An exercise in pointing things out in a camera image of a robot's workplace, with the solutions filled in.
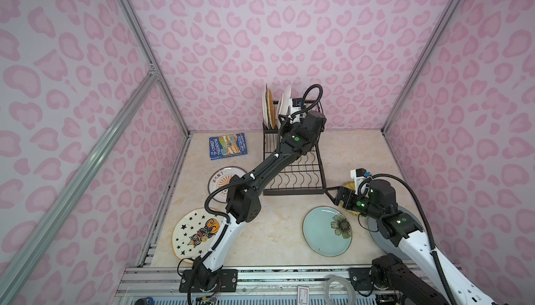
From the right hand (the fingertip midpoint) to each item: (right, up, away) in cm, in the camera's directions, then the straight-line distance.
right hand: (332, 192), depth 75 cm
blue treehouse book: (-46, +17, +35) cm, 61 cm away
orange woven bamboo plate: (-22, +33, +15) cm, 43 cm away
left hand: (-17, +30, +8) cm, 35 cm away
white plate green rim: (-17, +33, +8) cm, 38 cm away
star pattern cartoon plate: (-53, -18, +9) cm, 57 cm away
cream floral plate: (-25, +32, +7) cm, 41 cm away
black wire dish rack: (-7, +3, +23) cm, 24 cm away
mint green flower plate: (0, -18, +9) cm, 20 cm away
